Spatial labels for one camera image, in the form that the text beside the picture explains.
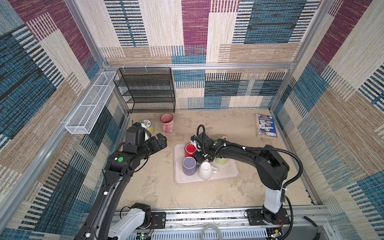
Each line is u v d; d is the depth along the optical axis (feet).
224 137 3.08
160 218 2.44
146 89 3.56
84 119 2.34
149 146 2.01
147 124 3.35
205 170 2.60
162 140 2.07
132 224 1.77
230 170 2.93
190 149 2.92
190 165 2.71
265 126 3.50
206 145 2.33
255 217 2.40
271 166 1.61
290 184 1.67
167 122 3.27
